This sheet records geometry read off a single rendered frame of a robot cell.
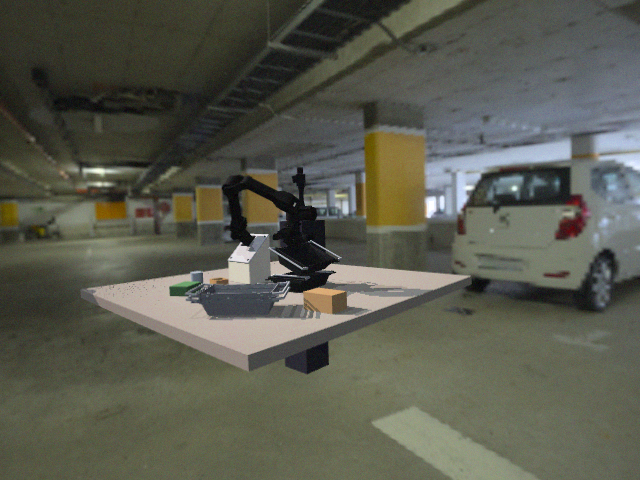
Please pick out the green rectangular block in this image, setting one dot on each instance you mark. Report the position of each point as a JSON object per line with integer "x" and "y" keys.
{"x": 180, "y": 289}

